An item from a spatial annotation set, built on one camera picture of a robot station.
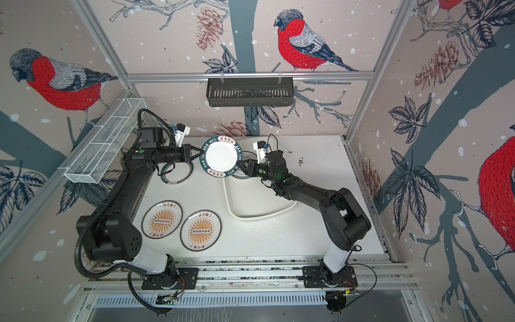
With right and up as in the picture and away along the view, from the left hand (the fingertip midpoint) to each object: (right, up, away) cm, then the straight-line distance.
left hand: (201, 151), depth 78 cm
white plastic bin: (+17, -24, +19) cm, 35 cm away
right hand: (+14, -6, +4) cm, 16 cm away
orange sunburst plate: (-22, -31, +11) cm, 39 cm away
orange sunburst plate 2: (-3, -35, +7) cm, 35 cm away
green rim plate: (+7, -2, +4) cm, 8 cm away
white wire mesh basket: (-38, +4, 0) cm, 38 cm away
